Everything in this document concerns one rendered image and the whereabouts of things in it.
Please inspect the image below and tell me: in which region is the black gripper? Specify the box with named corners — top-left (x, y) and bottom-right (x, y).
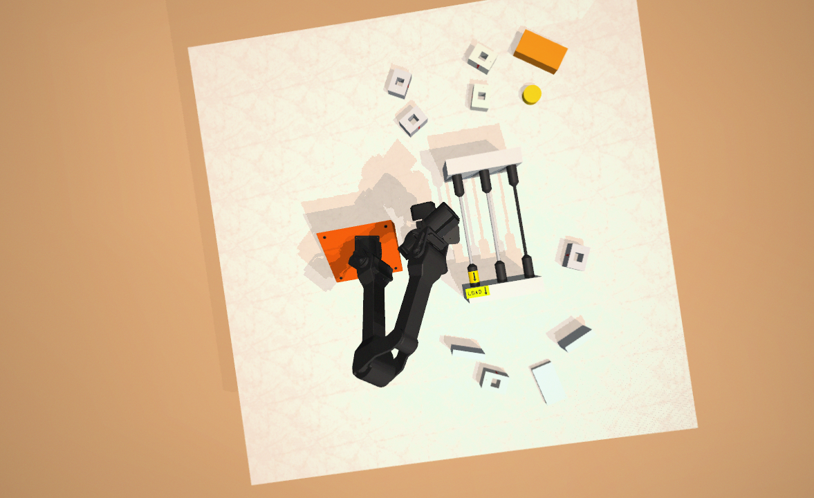
top-left (410, 201), bottom-right (448, 275)

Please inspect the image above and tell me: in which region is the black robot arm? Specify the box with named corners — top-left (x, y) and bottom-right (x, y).
top-left (348, 201), bottom-right (460, 387)

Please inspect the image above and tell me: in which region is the yellow short cylinder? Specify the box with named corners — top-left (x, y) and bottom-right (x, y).
top-left (522, 85), bottom-right (542, 105)

